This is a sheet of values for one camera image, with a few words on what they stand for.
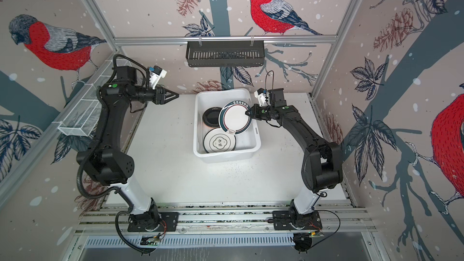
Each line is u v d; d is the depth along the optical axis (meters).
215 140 0.98
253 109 0.78
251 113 0.78
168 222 0.73
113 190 0.51
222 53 1.07
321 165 0.46
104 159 0.46
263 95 0.80
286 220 0.73
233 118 0.86
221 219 0.75
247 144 0.97
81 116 0.72
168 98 0.73
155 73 0.68
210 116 1.07
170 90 0.72
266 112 0.74
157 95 0.68
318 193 0.51
